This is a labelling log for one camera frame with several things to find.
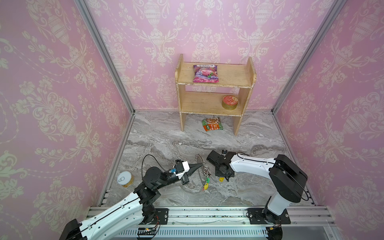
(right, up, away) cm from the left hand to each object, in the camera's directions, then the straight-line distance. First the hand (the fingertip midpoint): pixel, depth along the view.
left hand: (201, 165), depth 62 cm
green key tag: (+3, -6, 0) cm, 7 cm away
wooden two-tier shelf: (+11, +43, +48) cm, 65 cm away
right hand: (+13, -12, +27) cm, 32 cm away
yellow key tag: (+2, -9, +1) cm, 9 cm away
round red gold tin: (+19, +31, +30) cm, 47 cm away
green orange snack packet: (+10, +17, +51) cm, 55 cm away
